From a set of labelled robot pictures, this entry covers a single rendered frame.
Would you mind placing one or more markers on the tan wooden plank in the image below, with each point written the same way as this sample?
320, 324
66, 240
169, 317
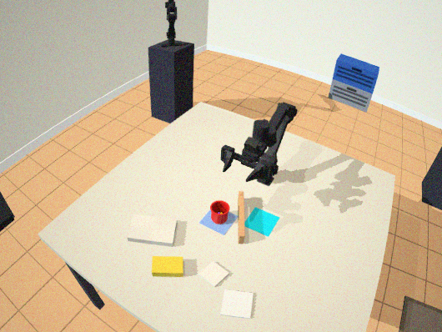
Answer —
241, 233

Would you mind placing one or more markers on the yellow rectangular block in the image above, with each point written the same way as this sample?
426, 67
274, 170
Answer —
167, 266

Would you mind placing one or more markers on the red translucent cup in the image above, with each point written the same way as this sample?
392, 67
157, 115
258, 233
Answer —
219, 206

